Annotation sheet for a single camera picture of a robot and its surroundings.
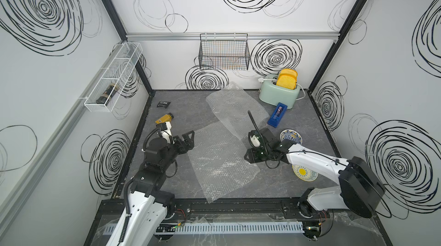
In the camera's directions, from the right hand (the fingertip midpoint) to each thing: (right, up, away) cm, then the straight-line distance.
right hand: (247, 158), depth 83 cm
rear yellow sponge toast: (+27, +46, +18) cm, 57 cm away
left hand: (-28, +14, -10) cm, 33 cm away
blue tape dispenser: (+20, +21, +18) cm, 34 cm away
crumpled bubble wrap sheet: (-6, +27, +28) cm, 40 cm away
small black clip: (-50, +27, +27) cm, 63 cm away
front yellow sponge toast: (+24, +40, +14) cm, 49 cm away
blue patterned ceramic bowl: (+27, +10, +11) cm, 30 cm away
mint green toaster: (+17, +34, +21) cm, 44 cm away
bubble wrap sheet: (-15, -2, +5) cm, 16 cm away
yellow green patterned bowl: (+28, -7, -1) cm, 29 cm away
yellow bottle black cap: (-47, +18, +18) cm, 53 cm away
